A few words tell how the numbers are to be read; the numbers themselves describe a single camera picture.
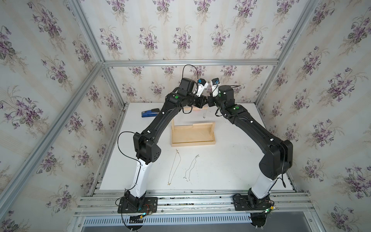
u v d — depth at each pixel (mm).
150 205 720
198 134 1013
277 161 454
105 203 749
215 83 691
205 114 741
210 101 742
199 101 716
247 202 725
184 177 819
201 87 721
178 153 927
